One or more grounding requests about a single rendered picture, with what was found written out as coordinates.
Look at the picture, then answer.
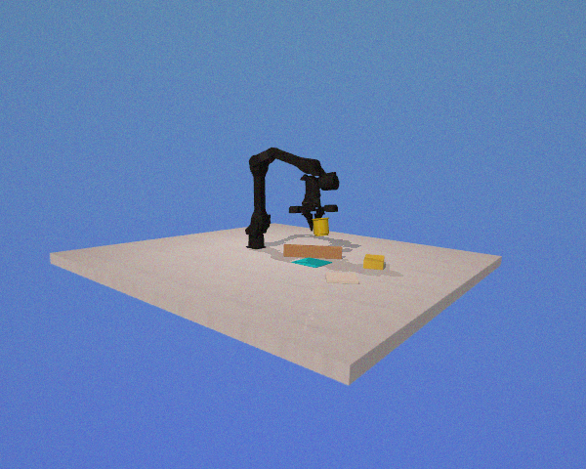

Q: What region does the yellow rectangular block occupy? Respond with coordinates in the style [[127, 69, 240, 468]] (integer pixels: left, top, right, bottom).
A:
[[363, 254, 385, 270]]

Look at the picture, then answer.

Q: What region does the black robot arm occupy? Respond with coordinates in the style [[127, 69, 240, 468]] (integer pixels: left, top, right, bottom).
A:
[[245, 148, 339, 249]]

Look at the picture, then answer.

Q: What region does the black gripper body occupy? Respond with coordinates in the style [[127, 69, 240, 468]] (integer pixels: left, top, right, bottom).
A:
[[289, 191, 338, 214]]

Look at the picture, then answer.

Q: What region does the orange-brown rectangular bar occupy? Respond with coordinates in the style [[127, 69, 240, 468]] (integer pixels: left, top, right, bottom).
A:
[[283, 244, 342, 259]]

